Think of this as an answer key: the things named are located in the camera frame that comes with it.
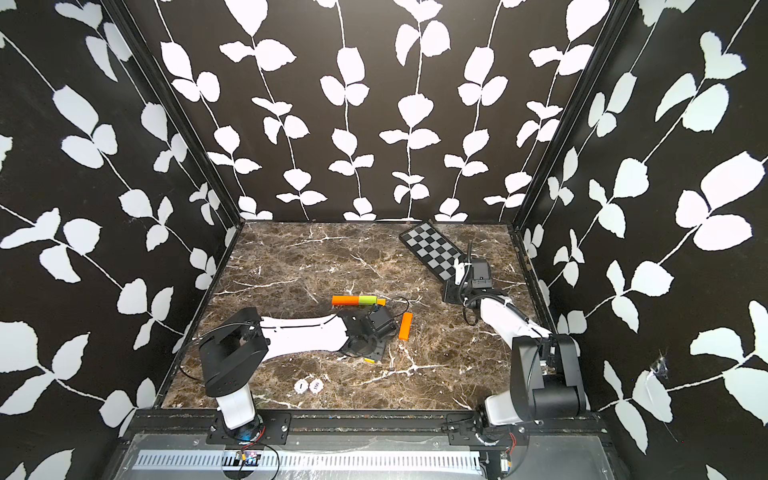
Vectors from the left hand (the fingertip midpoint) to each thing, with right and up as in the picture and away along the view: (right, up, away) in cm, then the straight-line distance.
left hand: (381, 346), depth 87 cm
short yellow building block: (0, +11, +11) cm, 16 cm away
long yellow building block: (-3, -3, -3) cm, 5 cm away
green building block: (-5, +11, +13) cm, 18 cm away
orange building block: (-13, +12, +11) cm, 21 cm away
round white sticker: (-22, -9, -6) cm, 24 cm away
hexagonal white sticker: (-18, -9, -5) cm, 21 cm away
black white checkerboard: (+20, +28, +23) cm, 41 cm away
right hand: (+20, +18, +6) cm, 27 cm away
